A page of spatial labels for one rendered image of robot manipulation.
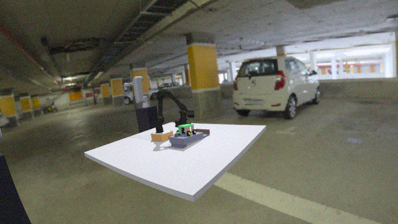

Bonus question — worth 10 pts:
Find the green four-wheeled trolley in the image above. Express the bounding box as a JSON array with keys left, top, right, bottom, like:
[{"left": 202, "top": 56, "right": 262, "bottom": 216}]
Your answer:
[{"left": 176, "top": 124, "right": 196, "bottom": 136}]

